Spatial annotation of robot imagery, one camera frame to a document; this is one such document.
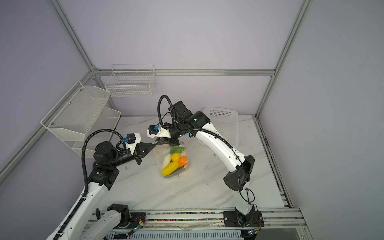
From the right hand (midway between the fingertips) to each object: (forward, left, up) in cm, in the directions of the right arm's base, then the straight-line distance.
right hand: (156, 139), depth 67 cm
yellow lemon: (+2, -6, -20) cm, 21 cm away
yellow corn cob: (-4, -3, -23) cm, 24 cm away
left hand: (-2, +1, -2) cm, 3 cm away
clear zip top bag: (+4, +1, -19) cm, 20 cm away
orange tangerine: (-1, -10, -20) cm, 23 cm away
